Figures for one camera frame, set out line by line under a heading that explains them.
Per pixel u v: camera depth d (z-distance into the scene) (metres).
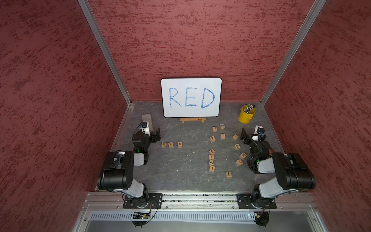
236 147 0.92
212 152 0.90
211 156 0.87
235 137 0.97
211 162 0.85
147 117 1.07
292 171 0.46
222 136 0.97
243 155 0.88
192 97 0.97
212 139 0.96
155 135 0.84
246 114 1.00
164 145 0.92
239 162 0.85
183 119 1.05
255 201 0.67
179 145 0.93
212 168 0.83
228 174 0.81
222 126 1.03
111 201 0.76
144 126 0.79
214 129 1.01
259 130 0.75
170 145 0.92
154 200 0.71
